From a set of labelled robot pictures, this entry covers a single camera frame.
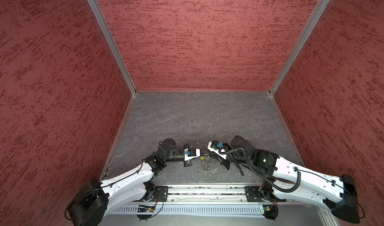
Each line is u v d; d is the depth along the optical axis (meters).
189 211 0.77
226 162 0.61
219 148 0.59
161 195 0.74
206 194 0.76
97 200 0.41
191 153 0.59
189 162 0.64
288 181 0.50
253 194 0.74
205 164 0.70
